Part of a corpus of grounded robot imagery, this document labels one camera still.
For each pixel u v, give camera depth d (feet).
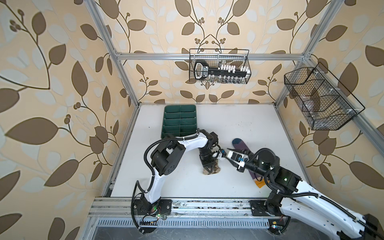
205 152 2.53
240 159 1.83
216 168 2.77
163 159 1.74
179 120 3.34
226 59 2.99
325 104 2.40
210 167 2.70
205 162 2.58
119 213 2.45
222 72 2.73
